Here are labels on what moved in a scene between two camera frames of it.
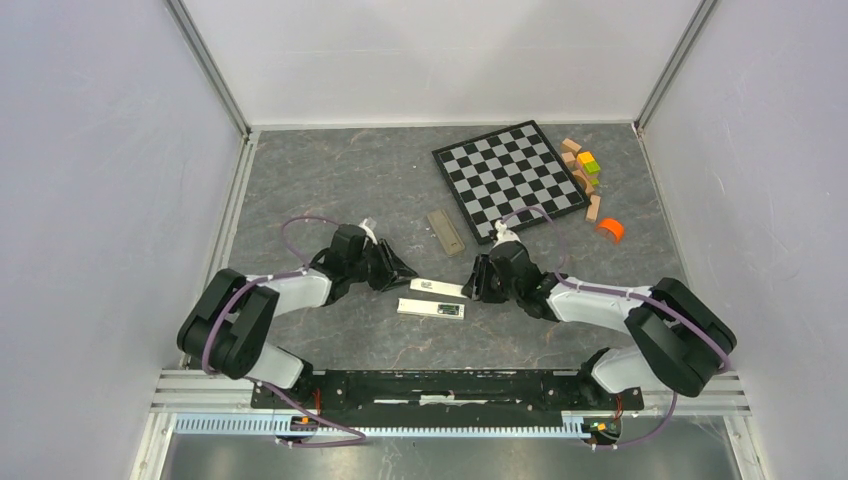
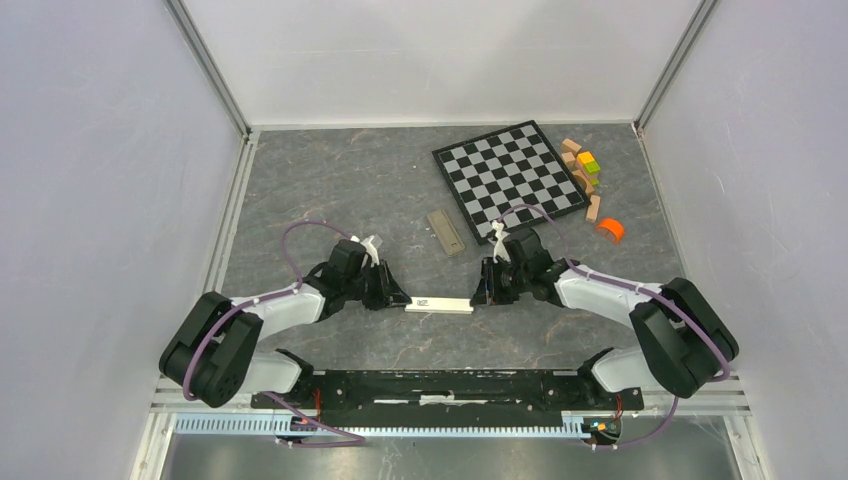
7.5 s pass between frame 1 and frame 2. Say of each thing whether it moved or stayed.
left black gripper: moved
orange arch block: stayed
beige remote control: stayed
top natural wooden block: stayed
